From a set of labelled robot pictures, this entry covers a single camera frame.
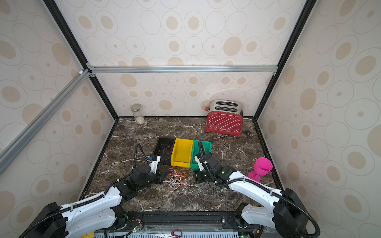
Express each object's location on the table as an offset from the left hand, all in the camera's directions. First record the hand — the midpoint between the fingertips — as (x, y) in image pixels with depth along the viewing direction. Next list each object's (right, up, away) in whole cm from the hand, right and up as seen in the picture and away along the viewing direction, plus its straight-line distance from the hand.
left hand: (172, 171), depth 80 cm
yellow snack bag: (-37, -26, -11) cm, 46 cm away
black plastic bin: (-10, +14, +23) cm, 29 cm away
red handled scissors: (+1, -27, -10) cm, 29 cm away
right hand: (+14, -2, +2) cm, 14 cm away
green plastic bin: (+13, +10, +14) cm, 22 cm away
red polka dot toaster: (+32, +31, +18) cm, 48 cm away
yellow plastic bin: (+3, +8, +18) cm, 20 cm away
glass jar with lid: (-29, +36, +27) cm, 53 cm away
